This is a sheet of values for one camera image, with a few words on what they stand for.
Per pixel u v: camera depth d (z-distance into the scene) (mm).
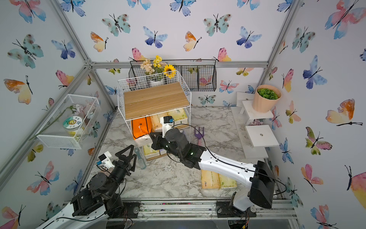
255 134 856
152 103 672
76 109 753
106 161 611
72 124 647
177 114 767
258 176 398
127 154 600
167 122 591
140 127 694
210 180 798
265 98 777
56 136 610
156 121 754
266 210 755
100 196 506
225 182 791
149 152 887
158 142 591
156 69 848
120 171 585
